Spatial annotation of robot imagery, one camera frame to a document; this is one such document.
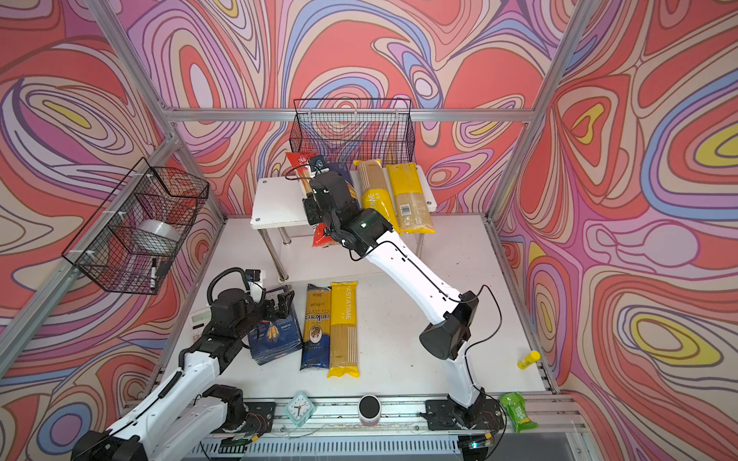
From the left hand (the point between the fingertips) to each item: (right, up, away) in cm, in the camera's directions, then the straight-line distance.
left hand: (282, 292), depth 83 cm
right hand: (+13, +25, -11) cm, 31 cm away
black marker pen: (-29, +5, -12) cm, 32 cm away
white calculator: (-28, -9, +5) cm, 30 cm away
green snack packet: (+64, -29, -8) cm, 71 cm away
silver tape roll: (-28, +17, -11) cm, 35 cm away
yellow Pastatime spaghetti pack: (+18, -12, +3) cm, 22 cm away
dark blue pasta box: (-1, -12, -2) cm, 12 cm away
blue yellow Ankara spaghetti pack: (+9, -13, +3) cm, 17 cm away
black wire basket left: (-36, +15, -10) cm, 40 cm away
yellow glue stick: (+69, -16, -7) cm, 71 cm away
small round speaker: (+26, -27, -12) cm, 39 cm away
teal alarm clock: (+8, -29, -10) cm, 31 cm away
